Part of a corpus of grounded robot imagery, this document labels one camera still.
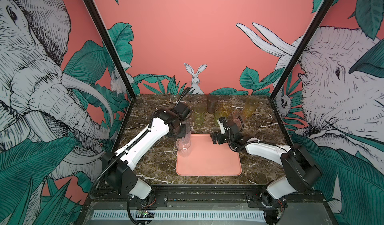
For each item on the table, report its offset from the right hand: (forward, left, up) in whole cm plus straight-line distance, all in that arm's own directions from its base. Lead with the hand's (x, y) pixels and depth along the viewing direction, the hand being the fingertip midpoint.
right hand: (214, 131), depth 90 cm
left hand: (-7, +20, +11) cm, 24 cm away
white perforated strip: (-41, +19, -8) cm, 46 cm away
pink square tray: (-14, +5, -7) cm, 16 cm away
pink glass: (+15, -17, -7) cm, 24 cm away
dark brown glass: (+22, +1, +4) cm, 22 cm away
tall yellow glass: (+24, -28, -2) cm, 37 cm away
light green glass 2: (+15, -4, -2) cm, 16 cm away
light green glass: (+19, +9, -5) cm, 22 cm away
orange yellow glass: (+29, -12, -12) cm, 34 cm away
